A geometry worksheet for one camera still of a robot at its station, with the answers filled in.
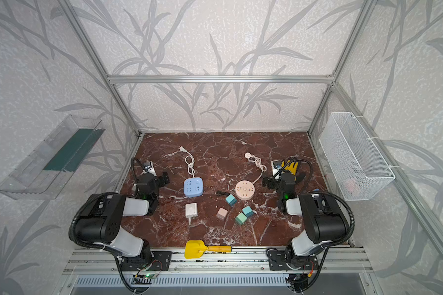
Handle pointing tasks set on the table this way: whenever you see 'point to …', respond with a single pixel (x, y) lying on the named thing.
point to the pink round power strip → (245, 190)
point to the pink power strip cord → (258, 161)
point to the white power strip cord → (190, 160)
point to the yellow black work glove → (292, 167)
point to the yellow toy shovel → (197, 249)
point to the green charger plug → (240, 218)
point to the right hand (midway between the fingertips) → (272, 169)
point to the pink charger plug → (221, 213)
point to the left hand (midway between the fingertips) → (155, 170)
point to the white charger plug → (191, 211)
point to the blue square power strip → (193, 187)
